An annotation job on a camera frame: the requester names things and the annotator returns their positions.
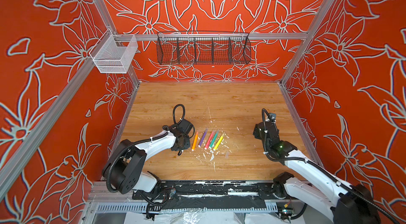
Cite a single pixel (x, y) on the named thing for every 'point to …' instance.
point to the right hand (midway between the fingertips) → (260, 125)
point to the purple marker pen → (202, 139)
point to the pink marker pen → (209, 140)
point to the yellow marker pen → (219, 142)
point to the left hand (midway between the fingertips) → (185, 144)
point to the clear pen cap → (227, 155)
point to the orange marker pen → (194, 143)
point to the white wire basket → (114, 53)
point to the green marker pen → (214, 139)
